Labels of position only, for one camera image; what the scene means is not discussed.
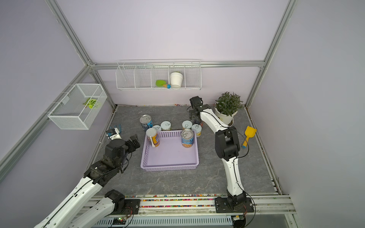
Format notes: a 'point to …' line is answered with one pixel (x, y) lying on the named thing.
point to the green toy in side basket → (90, 102)
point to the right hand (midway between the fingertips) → (199, 114)
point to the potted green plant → (227, 106)
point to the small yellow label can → (198, 128)
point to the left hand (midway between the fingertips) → (130, 138)
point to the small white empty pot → (176, 78)
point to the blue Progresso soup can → (146, 121)
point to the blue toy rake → (120, 128)
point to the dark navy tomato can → (196, 121)
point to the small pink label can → (157, 128)
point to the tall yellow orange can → (152, 132)
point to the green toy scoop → (160, 83)
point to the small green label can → (166, 125)
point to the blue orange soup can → (187, 137)
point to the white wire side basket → (78, 109)
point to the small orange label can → (187, 124)
